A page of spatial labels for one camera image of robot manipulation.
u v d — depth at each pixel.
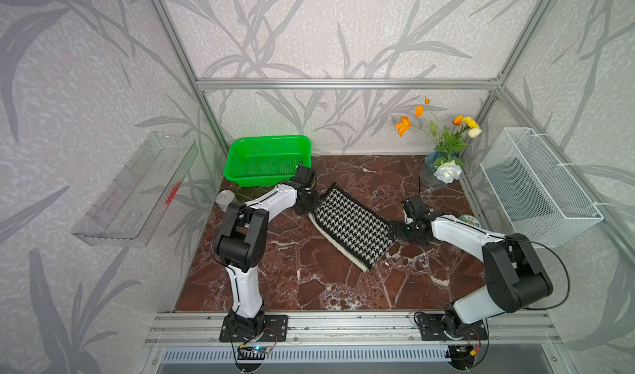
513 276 0.45
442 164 0.82
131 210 0.68
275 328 0.74
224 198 0.99
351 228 0.93
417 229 0.68
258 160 1.19
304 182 0.78
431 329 0.73
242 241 0.51
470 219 0.89
